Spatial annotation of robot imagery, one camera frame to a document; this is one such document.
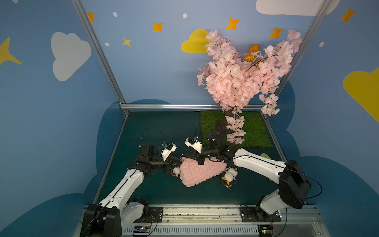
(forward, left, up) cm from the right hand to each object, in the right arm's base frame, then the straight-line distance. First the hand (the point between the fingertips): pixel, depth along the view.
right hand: (188, 152), depth 78 cm
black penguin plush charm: (-7, -23, -13) cm, 27 cm away
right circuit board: (-30, -41, -20) cm, 54 cm away
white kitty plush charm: (-7, +7, -10) cm, 14 cm away
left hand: (-3, +4, -4) cm, 6 cm away
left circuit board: (-34, +21, -19) cm, 44 cm away
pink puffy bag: (-7, -2, -10) cm, 12 cm away
